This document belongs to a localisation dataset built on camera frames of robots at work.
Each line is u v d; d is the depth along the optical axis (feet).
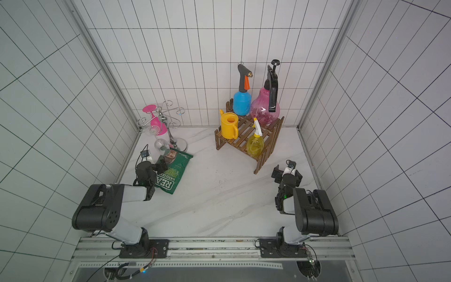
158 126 2.67
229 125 2.87
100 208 1.53
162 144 2.98
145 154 2.61
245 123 3.40
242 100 2.73
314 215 1.47
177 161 3.12
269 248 2.38
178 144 3.43
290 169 2.55
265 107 2.53
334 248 2.45
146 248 2.20
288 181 2.43
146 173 2.35
